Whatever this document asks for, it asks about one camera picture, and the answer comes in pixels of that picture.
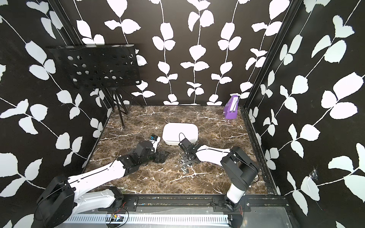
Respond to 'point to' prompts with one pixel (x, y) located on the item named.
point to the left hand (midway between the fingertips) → (165, 150)
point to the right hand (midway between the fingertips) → (188, 155)
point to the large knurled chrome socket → (184, 169)
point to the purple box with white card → (230, 108)
